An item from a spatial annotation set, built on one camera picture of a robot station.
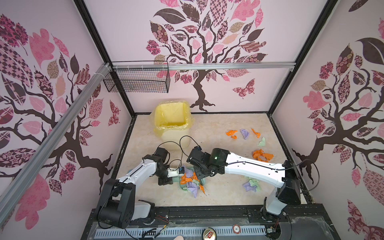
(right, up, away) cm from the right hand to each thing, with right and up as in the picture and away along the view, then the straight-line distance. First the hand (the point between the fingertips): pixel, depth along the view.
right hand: (198, 170), depth 74 cm
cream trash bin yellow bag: (-18, +26, +26) cm, 41 cm away
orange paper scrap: (-8, -8, +9) cm, 15 cm away
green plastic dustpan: (-8, -11, +7) cm, 15 cm away
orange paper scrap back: (+25, +18, +33) cm, 45 cm away
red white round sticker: (+18, -27, -4) cm, 33 cm away
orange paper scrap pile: (+40, +4, +21) cm, 45 cm away
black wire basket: (-35, +55, +21) cm, 69 cm away
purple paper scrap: (-3, -11, +5) cm, 12 cm away
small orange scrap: (+44, +17, +33) cm, 58 cm away
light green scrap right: (+46, +11, +28) cm, 55 cm away
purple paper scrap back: (+34, +18, +33) cm, 51 cm away
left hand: (-18, -9, +11) cm, 22 cm away
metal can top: (+4, -22, -14) cm, 26 cm away
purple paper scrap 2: (+28, -12, +8) cm, 32 cm away
